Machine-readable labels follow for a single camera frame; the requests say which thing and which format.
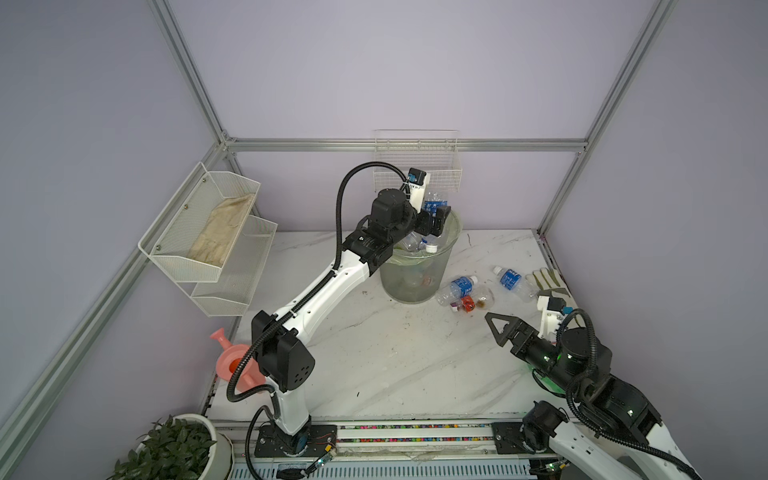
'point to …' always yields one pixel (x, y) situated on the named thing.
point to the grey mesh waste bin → (416, 269)
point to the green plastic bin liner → (451, 228)
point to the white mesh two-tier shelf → (219, 291)
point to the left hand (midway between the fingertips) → (432, 202)
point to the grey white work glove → (550, 283)
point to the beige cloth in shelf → (220, 229)
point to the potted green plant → (184, 446)
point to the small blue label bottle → (414, 241)
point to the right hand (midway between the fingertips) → (491, 321)
